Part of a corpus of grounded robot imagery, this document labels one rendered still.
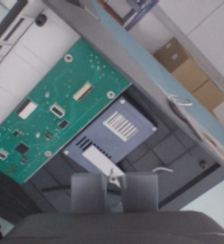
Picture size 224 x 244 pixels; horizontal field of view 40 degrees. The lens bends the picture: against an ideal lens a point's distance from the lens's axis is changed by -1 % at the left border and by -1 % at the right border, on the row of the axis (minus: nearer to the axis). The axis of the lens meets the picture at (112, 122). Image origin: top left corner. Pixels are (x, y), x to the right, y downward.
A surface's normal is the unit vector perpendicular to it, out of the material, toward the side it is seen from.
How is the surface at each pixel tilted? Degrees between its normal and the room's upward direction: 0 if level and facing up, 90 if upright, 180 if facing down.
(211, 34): 90
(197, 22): 90
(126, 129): 90
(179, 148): 90
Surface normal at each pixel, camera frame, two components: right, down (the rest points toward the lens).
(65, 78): 0.02, 0.52
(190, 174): -0.27, 0.24
